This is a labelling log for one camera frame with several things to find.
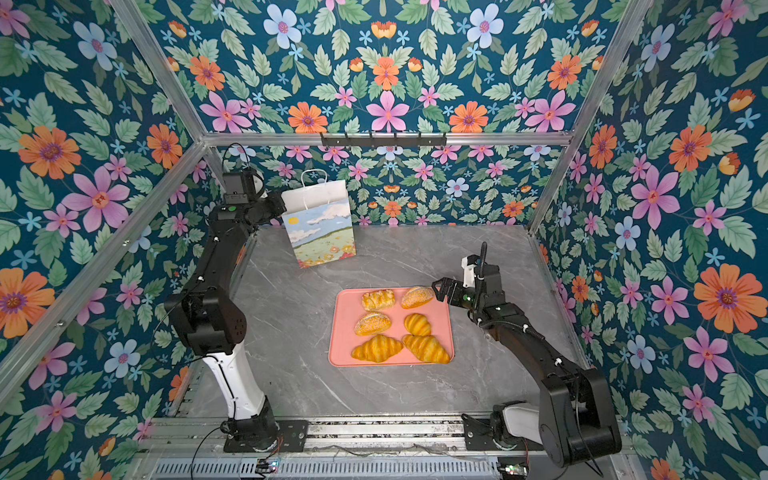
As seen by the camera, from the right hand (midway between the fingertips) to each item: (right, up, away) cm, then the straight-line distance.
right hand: (445, 284), depth 86 cm
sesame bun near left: (-22, -12, +2) cm, 25 cm away
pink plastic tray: (-31, -9, +10) cm, 33 cm away
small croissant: (-8, -12, +3) cm, 15 cm away
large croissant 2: (-6, -18, -2) cm, 19 cm away
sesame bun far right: (-8, -5, +9) cm, 13 cm away
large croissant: (-20, -18, -2) cm, 27 cm away
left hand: (-48, +28, 0) cm, 55 cm away
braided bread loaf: (-20, -6, +9) cm, 23 cm away
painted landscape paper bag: (-39, +21, +6) cm, 45 cm away
